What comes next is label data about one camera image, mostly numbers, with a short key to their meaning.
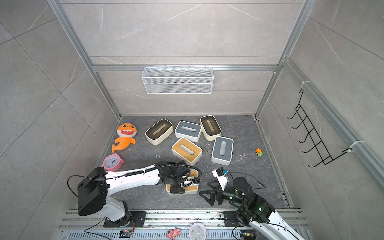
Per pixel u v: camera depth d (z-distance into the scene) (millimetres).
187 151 972
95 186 485
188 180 682
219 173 634
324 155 602
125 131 993
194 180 676
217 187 624
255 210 538
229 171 635
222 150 945
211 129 1038
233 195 607
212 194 600
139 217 733
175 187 698
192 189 776
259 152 963
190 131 1058
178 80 1005
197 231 686
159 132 1018
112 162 904
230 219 731
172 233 673
